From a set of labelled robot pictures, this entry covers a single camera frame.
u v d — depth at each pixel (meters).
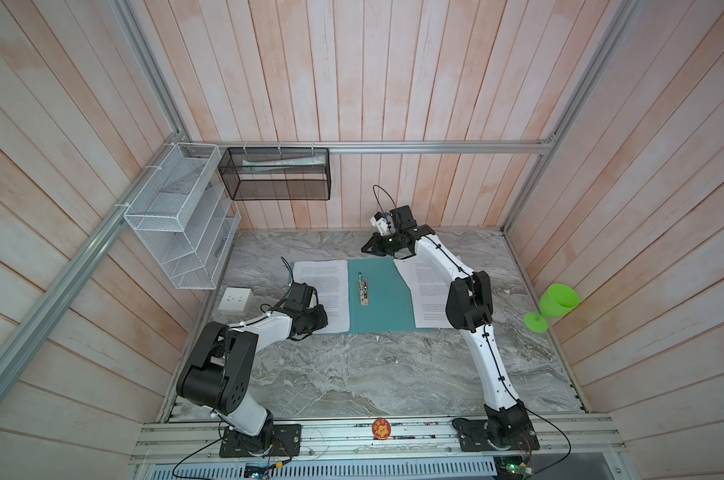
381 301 0.98
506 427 0.64
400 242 0.82
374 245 0.92
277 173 1.04
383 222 0.96
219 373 0.45
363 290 1.01
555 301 0.81
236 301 0.96
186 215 0.72
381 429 0.75
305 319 0.72
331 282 1.05
